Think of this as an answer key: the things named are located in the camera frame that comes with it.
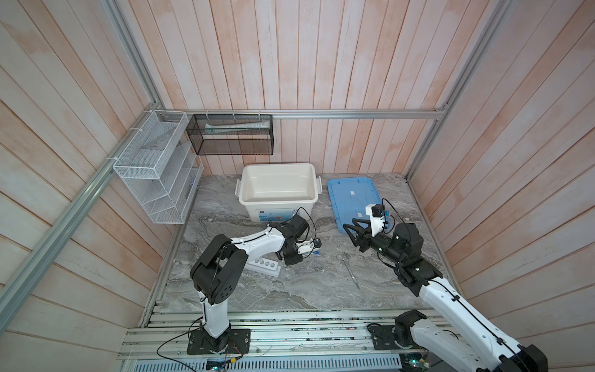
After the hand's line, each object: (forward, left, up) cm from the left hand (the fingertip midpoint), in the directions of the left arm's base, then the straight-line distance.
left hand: (293, 257), depth 91 cm
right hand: (+2, -18, +22) cm, 29 cm away
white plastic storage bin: (+33, +11, +2) cm, 35 cm away
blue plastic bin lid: (+33, -28, -1) cm, 43 cm away
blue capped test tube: (+2, -10, 0) cm, 10 cm away
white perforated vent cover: (-36, +5, -2) cm, 36 cm away
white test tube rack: (-5, +12, +3) cm, 13 cm away
